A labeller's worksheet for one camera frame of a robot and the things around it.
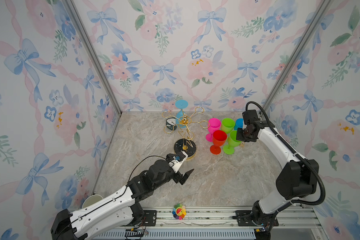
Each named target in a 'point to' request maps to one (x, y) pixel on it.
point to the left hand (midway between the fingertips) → (186, 161)
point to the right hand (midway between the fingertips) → (241, 136)
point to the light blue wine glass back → (180, 116)
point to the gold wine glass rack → (186, 145)
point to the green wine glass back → (233, 142)
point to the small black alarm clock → (170, 122)
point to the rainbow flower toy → (179, 211)
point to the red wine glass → (219, 138)
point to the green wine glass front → (227, 124)
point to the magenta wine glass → (214, 124)
